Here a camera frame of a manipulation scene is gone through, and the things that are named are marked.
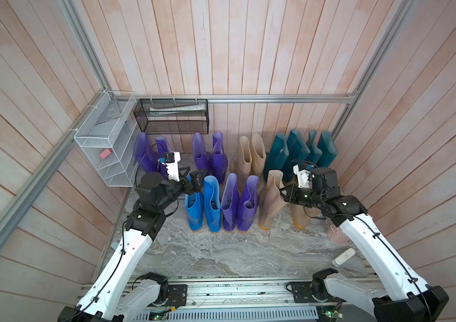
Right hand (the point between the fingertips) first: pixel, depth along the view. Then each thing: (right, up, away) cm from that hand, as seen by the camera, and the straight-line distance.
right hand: (278, 189), depth 75 cm
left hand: (-29, +7, -6) cm, 31 cm away
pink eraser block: (-70, +15, +7) cm, 72 cm away
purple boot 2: (-12, -5, -3) cm, 13 cm away
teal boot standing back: (+26, +16, +12) cm, 33 cm away
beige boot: (-3, -4, 0) cm, 4 cm away
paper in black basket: (-52, +34, +15) cm, 64 cm away
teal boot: (+13, +17, +17) cm, 27 cm away
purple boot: (-30, +12, +9) cm, 34 cm away
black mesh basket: (-48, +37, +30) cm, 67 cm away
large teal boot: (+3, +13, +15) cm, 20 cm away
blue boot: (-31, -6, -6) cm, 32 cm away
